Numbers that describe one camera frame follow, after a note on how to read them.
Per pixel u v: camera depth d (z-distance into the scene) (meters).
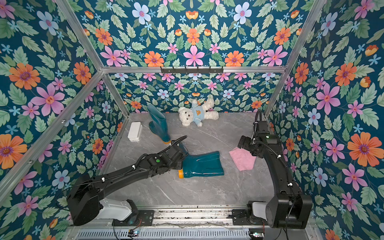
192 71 0.93
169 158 0.62
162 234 0.70
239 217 0.73
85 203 0.40
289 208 0.39
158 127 0.89
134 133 1.04
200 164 0.88
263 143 0.52
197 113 1.10
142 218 0.73
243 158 0.93
